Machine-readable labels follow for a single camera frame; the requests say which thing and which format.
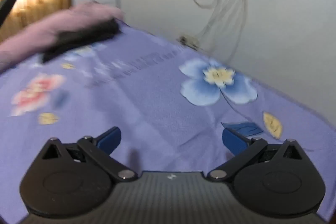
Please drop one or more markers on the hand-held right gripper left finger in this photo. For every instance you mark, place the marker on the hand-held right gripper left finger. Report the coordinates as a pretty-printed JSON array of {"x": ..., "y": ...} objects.
[{"x": 110, "y": 138}]

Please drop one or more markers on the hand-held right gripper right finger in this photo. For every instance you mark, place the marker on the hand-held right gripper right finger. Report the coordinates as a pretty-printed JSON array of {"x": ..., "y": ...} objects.
[{"x": 233, "y": 142}]

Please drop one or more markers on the purple floral bedsheet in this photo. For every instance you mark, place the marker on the purple floral bedsheet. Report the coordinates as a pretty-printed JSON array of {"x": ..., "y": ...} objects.
[{"x": 147, "y": 98}]

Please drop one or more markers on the black folded cloth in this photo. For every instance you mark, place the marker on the black folded cloth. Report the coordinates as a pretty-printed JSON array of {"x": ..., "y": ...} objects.
[{"x": 84, "y": 35}]

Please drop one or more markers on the white power strip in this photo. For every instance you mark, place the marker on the white power strip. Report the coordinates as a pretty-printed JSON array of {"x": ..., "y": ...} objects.
[{"x": 189, "y": 40}]

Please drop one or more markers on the pink quilt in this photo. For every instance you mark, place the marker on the pink quilt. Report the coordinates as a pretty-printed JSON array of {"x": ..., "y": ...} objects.
[{"x": 39, "y": 29}]

